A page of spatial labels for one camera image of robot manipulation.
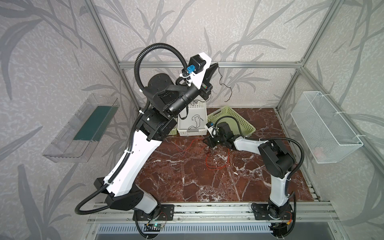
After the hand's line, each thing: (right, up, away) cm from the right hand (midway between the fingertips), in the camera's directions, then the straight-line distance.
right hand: (205, 134), depth 96 cm
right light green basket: (+29, +4, +9) cm, 31 cm away
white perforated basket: (-9, +8, +15) cm, 20 cm away
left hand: (+3, +27, -52) cm, 59 cm away
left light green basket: (-21, +2, +5) cm, 22 cm away
